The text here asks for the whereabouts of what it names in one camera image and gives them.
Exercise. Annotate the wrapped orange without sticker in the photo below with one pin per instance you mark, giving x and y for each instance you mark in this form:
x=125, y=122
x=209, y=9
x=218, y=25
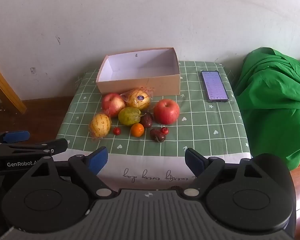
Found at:
x=100, y=125

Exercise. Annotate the bright green cloth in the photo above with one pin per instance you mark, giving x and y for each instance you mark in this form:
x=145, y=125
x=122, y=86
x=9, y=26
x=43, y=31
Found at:
x=272, y=105

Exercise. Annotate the yellow green mango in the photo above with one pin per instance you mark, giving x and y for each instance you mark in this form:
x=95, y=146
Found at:
x=129, y=116

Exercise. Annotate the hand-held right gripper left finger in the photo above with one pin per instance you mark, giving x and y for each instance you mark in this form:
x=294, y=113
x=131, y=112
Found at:
x=98, y=160

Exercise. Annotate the cardboard box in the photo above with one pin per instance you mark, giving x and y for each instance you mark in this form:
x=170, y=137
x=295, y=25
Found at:
x=140, y=85

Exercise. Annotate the dark red wrinkled fruit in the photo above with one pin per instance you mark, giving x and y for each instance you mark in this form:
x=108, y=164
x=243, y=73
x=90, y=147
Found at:
x=157, y=135
x=147, y=120

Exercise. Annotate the green checked tablecloth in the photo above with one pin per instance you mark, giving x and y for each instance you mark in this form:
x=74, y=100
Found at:
x=205, y=127

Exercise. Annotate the smartphone with lit screen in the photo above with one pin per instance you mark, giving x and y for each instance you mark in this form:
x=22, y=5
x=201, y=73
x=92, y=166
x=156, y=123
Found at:
x=214, y=86

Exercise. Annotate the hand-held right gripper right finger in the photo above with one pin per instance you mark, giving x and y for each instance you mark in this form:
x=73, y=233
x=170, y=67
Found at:
x=193, y=160

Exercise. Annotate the yellowish red apple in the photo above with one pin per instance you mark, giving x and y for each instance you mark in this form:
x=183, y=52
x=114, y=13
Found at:
x=112, y=103

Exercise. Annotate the large red apple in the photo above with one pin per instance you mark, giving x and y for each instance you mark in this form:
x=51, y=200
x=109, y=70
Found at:
x=166, y=112

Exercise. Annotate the orange with blue sticker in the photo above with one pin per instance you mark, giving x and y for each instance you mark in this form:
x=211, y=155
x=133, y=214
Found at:
x=138, y=99

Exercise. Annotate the small tangerine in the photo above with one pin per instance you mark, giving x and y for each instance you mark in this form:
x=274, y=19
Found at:
x=137, y=130

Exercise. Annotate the red cherry tomato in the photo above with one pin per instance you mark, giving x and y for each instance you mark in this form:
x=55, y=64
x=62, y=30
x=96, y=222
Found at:
x=164, y=130
x=116, y=131

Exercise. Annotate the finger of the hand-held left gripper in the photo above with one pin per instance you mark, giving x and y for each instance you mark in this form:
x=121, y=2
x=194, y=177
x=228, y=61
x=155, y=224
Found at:
x=53, y=146
x=16, y=136

